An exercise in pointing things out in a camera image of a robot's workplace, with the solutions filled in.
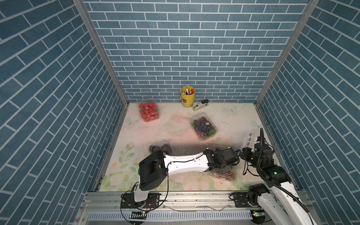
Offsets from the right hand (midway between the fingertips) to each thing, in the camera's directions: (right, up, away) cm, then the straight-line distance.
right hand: (243, 149), depth 79 cm
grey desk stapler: (-20, +28, +36) cm, 50 cm away
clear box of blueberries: (-21, +12, +17) cm, 30 cm away
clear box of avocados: (-47, -2, +15) cm, 50 cm away
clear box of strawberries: (-62, +24, +29) cm, 73 cm away
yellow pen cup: (-31, +35, +29) cm, 55 cm away
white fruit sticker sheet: (+3, +5, -1) cm, 6 cm away
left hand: (-9, -8, -3) cm, 12 cm away
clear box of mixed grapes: (-7, -15, -1) cm, 17 cm away
